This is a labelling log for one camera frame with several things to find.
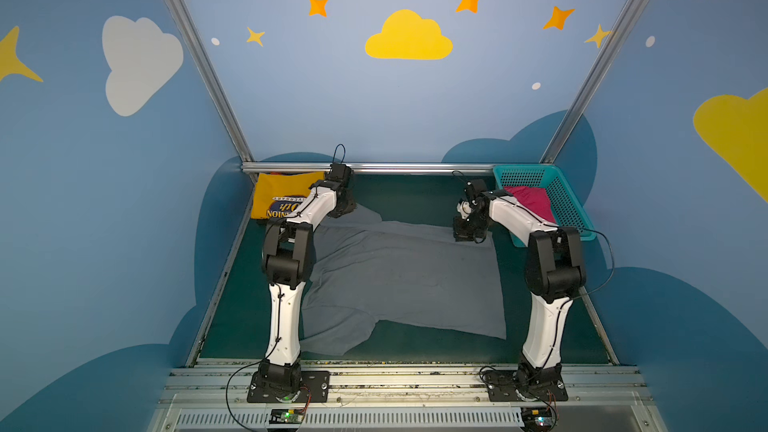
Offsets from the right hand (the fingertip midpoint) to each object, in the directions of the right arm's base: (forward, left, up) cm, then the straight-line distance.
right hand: (460, 234), depth 99 cm
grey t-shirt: (-13, +30, -6) cm, 33 cm away
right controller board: (-49, -15, -6) cm, 52 cm away
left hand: (+9, +39, +2) cm, 40 cm away
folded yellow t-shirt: (+11, +64, +5) cm, 65 cm away
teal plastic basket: (+14, -39, -1) cm, 42 cm away
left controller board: (-52, +46, -5) cm, 70 cm away
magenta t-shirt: (+19, -31, -2) cm, 36 cm away
